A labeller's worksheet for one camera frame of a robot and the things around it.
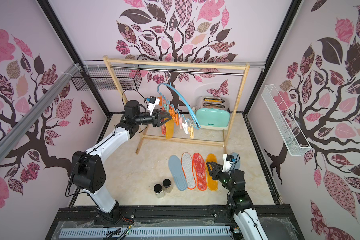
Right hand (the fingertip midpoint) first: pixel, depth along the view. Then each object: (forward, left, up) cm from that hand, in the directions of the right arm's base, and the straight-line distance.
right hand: (208, 165), depth 80 cm
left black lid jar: (-12, +26, -1) cm, 29 cm away
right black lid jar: (-10, +22, -2) cm, 24 cm away
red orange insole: (+4, +3, -10) cm, 12 cm away
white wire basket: (+1, -37, +21) cm, 42 cm away
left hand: (+19, +21, +19) cm, 34 cm away
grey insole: (-5, -12, +10) cm, 16 cm away
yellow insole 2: (+23, +21, +4) cm, 32 cm away
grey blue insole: (+4, +19, -11) cm, 22 cm away
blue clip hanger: (+16, +16, +21) cm, 31 cm away
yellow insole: (-7, -3, -12) cm, 14 cm away
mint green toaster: (+37, -8, +4) cm, 38 cm away
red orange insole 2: (+25, +26, +2) cm, 36 cm away
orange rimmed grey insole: (+6, +11, -11) cm, 17 cm away
